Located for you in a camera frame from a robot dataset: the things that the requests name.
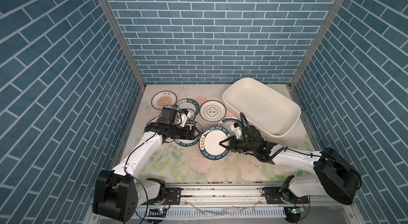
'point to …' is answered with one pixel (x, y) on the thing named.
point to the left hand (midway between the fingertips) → (197, 134)
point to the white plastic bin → (272, 113)
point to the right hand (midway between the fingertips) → (221, 145)
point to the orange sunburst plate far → (163, 98)
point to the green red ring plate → (227, 121)
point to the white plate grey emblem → (212, 111)
